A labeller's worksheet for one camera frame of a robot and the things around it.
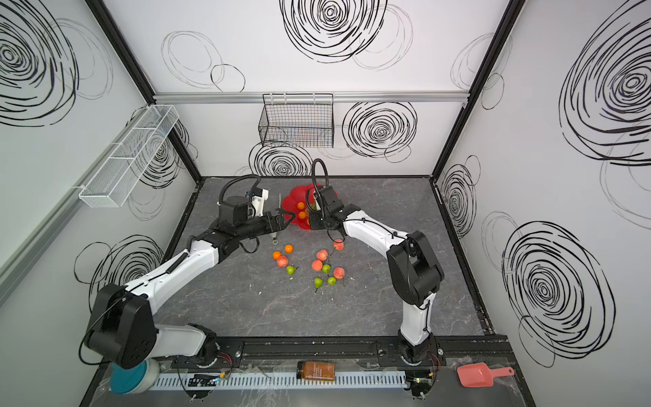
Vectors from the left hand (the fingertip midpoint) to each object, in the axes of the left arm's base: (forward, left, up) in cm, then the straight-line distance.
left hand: (289, 216), depth 81 cm
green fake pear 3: (-15, -10, -19) cm, 26 cm away
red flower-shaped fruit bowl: (+26, 0, -19) cm, 32 cm away
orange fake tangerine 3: (-1, +3, -19) cm, 20 cm away
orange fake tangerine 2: (-3, -5, +4) cm, 7 cm away
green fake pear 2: (-9, -12, -18) cm, 24 cm away
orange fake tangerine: (+19, 0, -19) cm, 27 cm away
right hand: (+5, -6, -8) cm, 11 cm away
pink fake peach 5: (-11, -17, -17) cm, 26 cm away
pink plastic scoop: (-39, -57, -19) cm, 71 cm away
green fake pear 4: (-14, -14, -19) cm, 27 cm away
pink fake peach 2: (-5, -11, -17) cm, 21 cm away
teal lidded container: (-44, +34, -11) cm, 57 cm away
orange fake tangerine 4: (-4, +6, -19) cm, 20 cm away
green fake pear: (-10, 0, -18) cm, 21 cm away
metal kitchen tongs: (+4, +9, -19) cm, 21 cm away
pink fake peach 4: (-7, +4, -18) cm, 20 cm away
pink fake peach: (0, -17, -18) cm, 24 cm away
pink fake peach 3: (-9, -9, -17) cm, 21 cm away
